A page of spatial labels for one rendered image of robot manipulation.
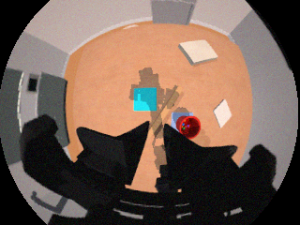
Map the brown wooden block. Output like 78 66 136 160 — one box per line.
147 86 183 138

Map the dark red plastic cup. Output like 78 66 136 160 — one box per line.
175 116 202 140

